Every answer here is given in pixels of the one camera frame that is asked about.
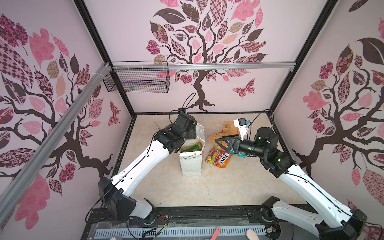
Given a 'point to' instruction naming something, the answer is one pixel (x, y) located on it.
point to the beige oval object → (251, 235)
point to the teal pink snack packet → (240, 153)
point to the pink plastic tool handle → (216, 234)
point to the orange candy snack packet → (219, 158)
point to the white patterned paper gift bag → (191, 154)
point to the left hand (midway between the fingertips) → (187, 130)
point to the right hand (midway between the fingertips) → (220, 138)
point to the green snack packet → (197, 146)
